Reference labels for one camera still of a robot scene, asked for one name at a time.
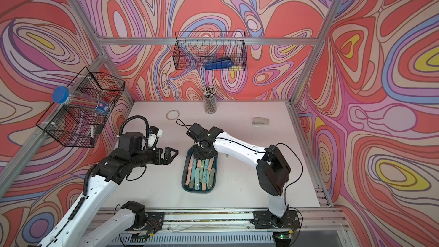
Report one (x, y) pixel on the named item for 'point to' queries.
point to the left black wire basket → (74, 124)
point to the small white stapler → (260, 121)
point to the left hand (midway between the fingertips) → (172, 151)
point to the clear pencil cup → (210, 99)
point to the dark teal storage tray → (198, 175)
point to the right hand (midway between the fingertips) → (201, 160)
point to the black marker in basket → (92, 136)
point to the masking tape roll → (172, 115)
